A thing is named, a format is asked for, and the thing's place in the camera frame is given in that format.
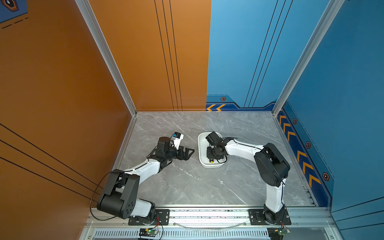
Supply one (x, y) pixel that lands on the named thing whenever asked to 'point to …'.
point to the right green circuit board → (277, 233)
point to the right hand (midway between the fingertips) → (207, 156)
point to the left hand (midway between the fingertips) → (188, 148)
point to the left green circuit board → (148, 232)
